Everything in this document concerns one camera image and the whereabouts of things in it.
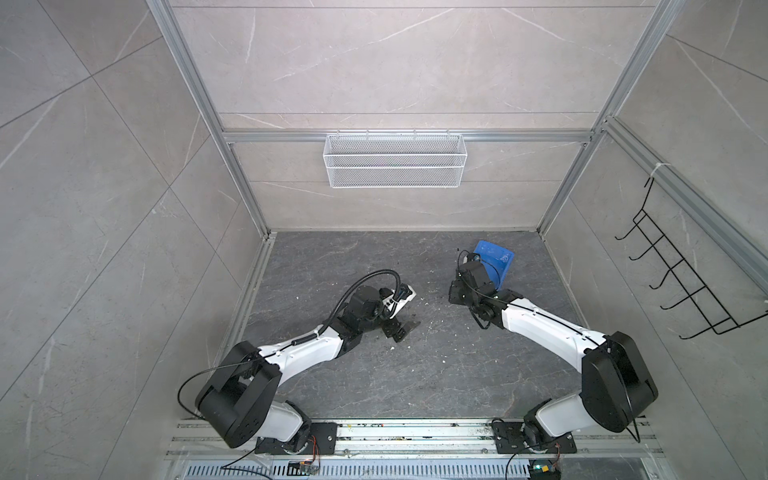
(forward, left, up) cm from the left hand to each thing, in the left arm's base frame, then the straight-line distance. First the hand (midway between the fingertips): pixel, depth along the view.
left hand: (409, 302), depth 83 cm
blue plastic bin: (+26, -37, -16) cm, 48 cm away
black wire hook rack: (-9, -62, +19) cm, 65 cm away
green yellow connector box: (-40, -30, -14) cm, 52 cm away
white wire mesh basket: (+47, +2, +16) cm, 49 cm away
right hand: (+7, -15, -2) cm, 17 cm away
